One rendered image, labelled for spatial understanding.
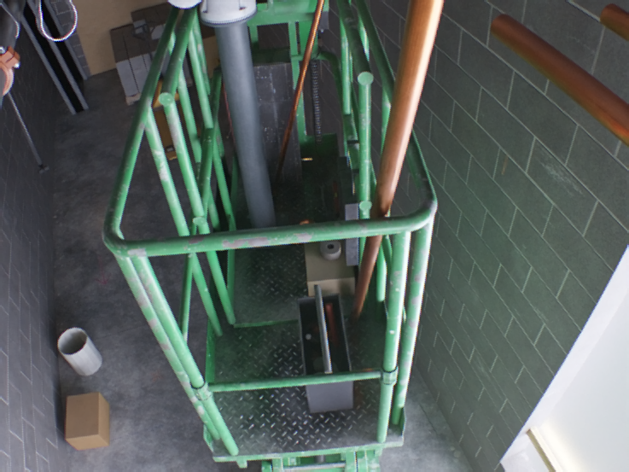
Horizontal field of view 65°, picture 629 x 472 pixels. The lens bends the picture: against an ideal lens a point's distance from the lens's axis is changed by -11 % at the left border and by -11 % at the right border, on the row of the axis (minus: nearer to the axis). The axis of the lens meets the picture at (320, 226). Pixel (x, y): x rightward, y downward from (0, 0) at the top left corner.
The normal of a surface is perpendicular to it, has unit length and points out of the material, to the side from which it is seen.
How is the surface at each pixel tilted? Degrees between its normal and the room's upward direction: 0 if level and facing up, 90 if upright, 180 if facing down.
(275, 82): 90
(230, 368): 0
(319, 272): 0
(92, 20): 90
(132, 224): 0
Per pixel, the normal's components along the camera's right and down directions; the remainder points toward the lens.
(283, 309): -0.05, -0.69
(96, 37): 0.35, 0.67
